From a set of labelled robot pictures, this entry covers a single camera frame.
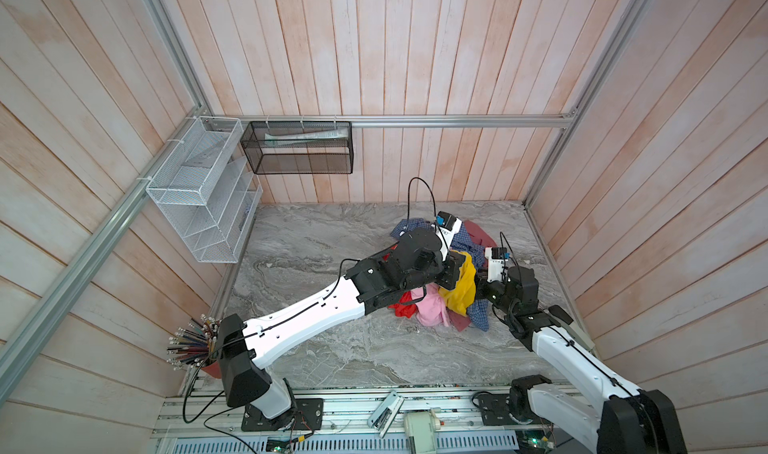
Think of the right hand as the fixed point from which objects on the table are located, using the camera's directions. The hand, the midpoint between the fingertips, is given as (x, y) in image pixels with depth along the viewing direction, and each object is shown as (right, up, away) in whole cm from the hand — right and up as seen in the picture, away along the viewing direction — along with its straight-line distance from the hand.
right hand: (467, 269), depth 85 cm
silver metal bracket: (-24, -34, -13) cm, 44 cm away
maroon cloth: (+11, +10, +23) cm, 27 cm away
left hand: (-7, +3, -20) cm, 22 cm away
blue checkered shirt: (+1, +8, +10) cm, 13 cm away
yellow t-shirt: (-5, -5, -12) cm, 14 cm away
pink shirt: (-10, -12, +1) cm, 16 cm away
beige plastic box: (-15, -34, -17) cm, 41 cm away
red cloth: (-18, -13, +2) cm, 22 cm away
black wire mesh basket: (-54, +41, +20) cm, 71 cm away
